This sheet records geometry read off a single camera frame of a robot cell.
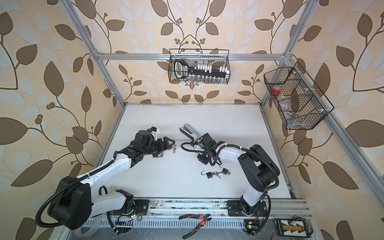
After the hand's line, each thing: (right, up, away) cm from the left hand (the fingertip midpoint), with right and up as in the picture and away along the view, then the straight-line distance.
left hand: (172, 143), depth 83 cm
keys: (+25, -18, +4) cm, 32 cm away
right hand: (+17, -10, +10) cm, 22 cm away
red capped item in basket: (+61, +31, +4) cm, 68 cm away
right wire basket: (+66, +20, -10) cm, 70 cm away
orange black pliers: (+15, -33, -12) cm, 38 cm away
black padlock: (+21, -18, +2) cm, 28 cm away
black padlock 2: (+31, -17, +4) cm, 36 cm away
